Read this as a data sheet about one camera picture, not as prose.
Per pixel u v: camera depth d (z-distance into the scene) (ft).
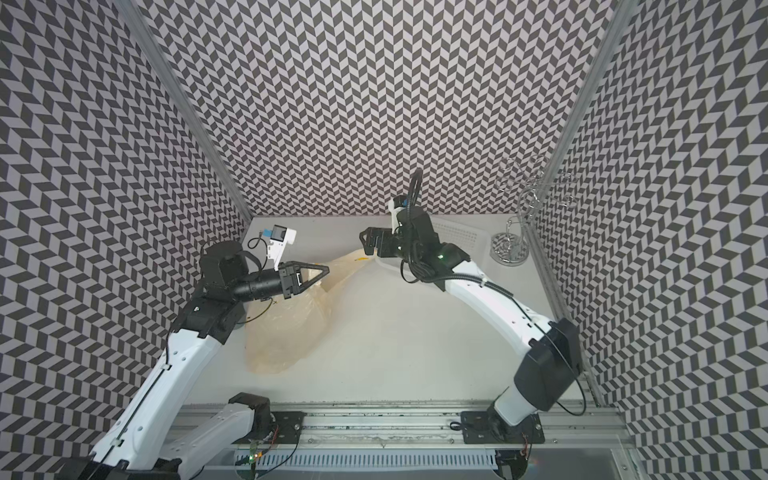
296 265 2.02
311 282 2.02
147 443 1.23
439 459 2.53
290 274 1.86
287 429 2.30
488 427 2.14
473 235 3.35
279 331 2.23
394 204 2.23
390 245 2.19
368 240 2.16
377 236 2.18
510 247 3.44
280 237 1.94
